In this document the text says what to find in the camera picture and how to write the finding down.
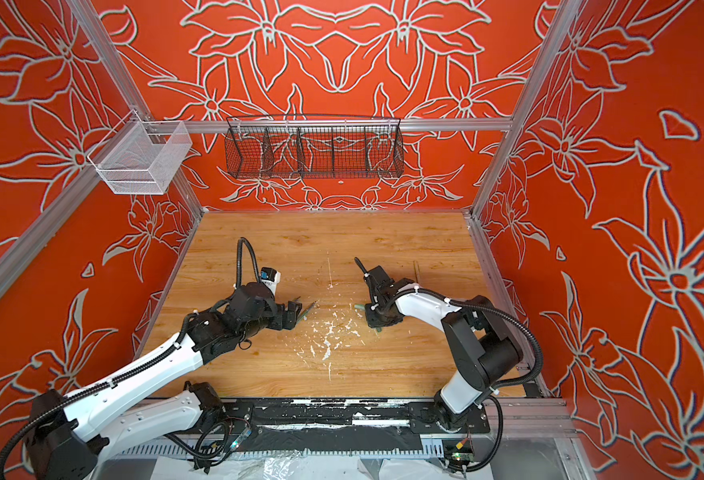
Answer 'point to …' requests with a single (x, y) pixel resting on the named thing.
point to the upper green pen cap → (360, 306)
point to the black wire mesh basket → (308, 147)
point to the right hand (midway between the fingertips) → (370, 319)
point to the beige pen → (415, 271)
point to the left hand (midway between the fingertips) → (287, 301)
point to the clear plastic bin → (141, 157)
